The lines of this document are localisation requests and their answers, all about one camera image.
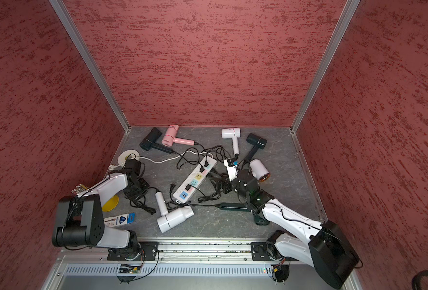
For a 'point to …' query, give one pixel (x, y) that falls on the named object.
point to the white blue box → (127, 219)
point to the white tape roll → (121, 157)
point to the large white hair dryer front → (173, 217)
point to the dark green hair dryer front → (255, 204)
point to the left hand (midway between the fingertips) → (145, 196)
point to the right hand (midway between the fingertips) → (218, 177)
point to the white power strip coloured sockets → (182, 193)
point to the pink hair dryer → (170, 139)
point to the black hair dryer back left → (150, 141)
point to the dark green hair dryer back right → (258, 142)
